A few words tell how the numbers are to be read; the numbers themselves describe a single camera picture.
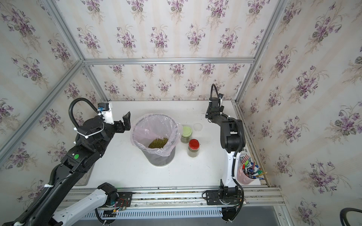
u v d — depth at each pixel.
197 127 1.05
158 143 0.91
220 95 0.91
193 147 0.80
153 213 0.73
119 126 0.56
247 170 0.74
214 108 0.84
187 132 0.88
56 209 0.41
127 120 0.59
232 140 0.58
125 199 0.73
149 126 0.79
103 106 0.51
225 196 0.66
